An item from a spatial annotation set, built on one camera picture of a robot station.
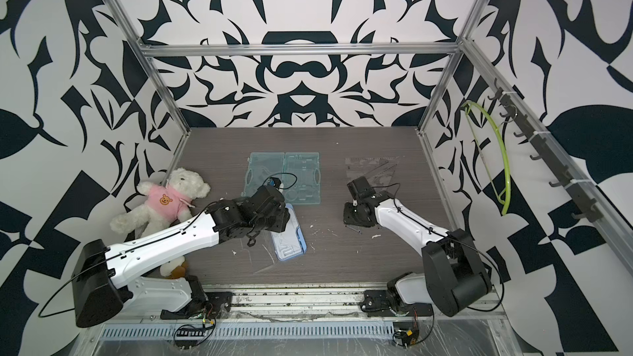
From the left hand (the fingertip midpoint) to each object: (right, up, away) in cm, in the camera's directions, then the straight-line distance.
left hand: (281, 208), depth 78 cm
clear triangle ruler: (+37, +10, +27) cm, 47 cm away
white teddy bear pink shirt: (-42, -1, +9) cm, 42 cm away
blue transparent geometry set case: (+2, -13, +6) cm, 15 cm away
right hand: (+21, -4, +10) cm, 24 cm away
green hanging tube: (+62, +9, -12) cm, 64 cm away
